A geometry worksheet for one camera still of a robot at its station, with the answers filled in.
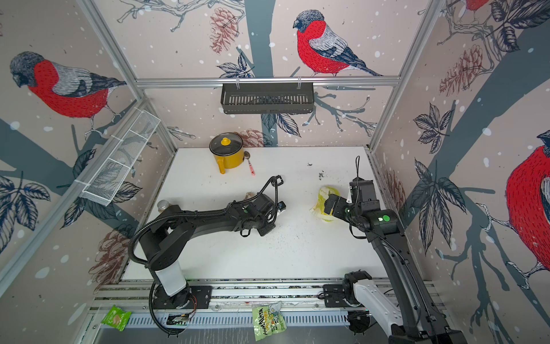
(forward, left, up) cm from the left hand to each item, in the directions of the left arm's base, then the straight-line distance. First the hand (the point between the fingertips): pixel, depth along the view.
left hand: (274, 219), depth 90 cm
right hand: (-2, -23, +18) cm, 29 cm away
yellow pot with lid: (+37, +25, +6) cm, 45 cm away
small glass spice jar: (+3, +47, +7) cm, 47 cm away
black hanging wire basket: (+54, +4, +25) cm, 60 cm away
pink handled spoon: (+40, +17, -2) cm, 43 cm away
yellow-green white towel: (+8, -21, +6) cm, 23 cm away
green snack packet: (-35, +52, -2) cm, 63 cm away
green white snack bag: (-35, +1, -1) cm, 35 cm away
